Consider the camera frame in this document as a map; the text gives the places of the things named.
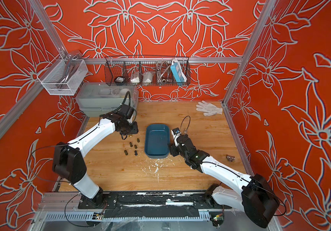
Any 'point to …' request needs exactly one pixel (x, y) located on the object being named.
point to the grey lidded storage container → (97, 99)
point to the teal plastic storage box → (157, 141)
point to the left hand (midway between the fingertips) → (136, 129)
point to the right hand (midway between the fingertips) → (169, 142)
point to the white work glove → (210, 109)
